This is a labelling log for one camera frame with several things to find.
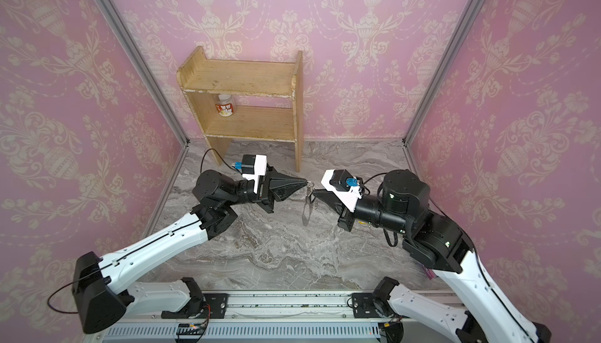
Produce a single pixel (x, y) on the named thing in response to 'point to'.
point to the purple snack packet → (431, 275)
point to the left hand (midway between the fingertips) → (303, 187)
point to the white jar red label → (224, 106)
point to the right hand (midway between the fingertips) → (318, 190)
